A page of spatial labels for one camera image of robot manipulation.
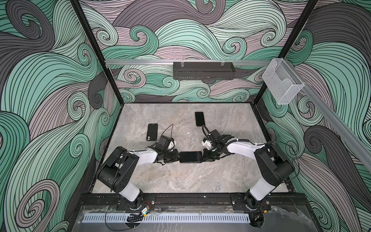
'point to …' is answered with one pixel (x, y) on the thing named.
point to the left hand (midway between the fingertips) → (182, 157)
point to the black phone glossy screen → (192, 156)
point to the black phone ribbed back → (200, 120)
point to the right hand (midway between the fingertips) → (202, 160)
